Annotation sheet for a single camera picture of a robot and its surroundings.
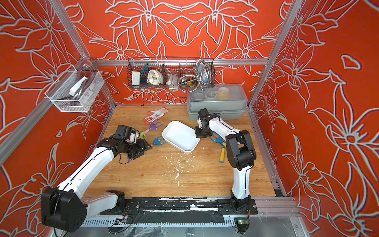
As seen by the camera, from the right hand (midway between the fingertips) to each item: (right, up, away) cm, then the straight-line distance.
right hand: (195, 135), depth 95 cm
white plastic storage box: (-10, -2, +2) cm, 10 cm away
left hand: (-27, -6, -14) cm, 31 cm away
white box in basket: (-38, +36, -5) cm, 52 cm away
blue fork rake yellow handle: (+17, -13, -5) cm, 21 cm away
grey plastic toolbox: (+24, +23, +3) cm, 33 cm away
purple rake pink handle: (-34, -9, -24) cm, 43 cm away
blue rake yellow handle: (-26, -5, +3) cm, 26 cm away
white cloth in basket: (-26, +37, -5) cm, 45 cm away
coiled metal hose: (-4, +33, -5) cm, 33 cm away
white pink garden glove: (-32, +13, +16) cm, 38 cm away
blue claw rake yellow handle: (+16, -3, +5) cm, 17 cm away
